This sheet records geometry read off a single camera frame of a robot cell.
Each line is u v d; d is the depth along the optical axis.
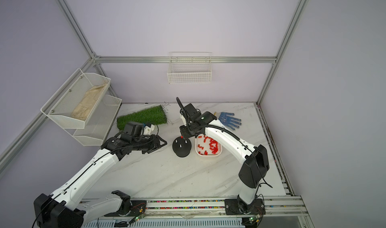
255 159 0.45
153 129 0.73
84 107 0.77
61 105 0.69
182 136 0.69
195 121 0.57
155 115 1.06
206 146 0.96
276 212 0.74
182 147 0.84
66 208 0.39
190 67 1.04
